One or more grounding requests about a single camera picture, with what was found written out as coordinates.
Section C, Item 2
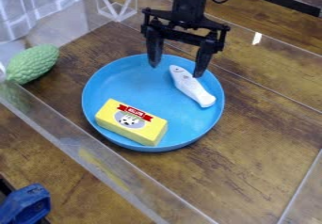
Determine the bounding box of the yellow butter box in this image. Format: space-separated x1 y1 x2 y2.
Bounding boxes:
95 99 167 147

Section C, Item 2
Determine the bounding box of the green bumpy toy gourd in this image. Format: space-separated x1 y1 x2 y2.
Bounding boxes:
7 44 59 85

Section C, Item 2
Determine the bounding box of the clear acrylic barrier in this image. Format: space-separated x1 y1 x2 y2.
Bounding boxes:
0 0 322 224

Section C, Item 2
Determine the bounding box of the blue plastic clamp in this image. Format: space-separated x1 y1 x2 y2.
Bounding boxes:
0 184 52 224

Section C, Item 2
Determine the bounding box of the blue round tray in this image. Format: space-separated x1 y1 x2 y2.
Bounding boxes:
82 55 226 152

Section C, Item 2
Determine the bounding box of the white toy fish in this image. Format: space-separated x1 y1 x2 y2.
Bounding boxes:
170 65 217 108

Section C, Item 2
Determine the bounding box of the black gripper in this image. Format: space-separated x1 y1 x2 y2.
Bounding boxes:
141 0 230 78

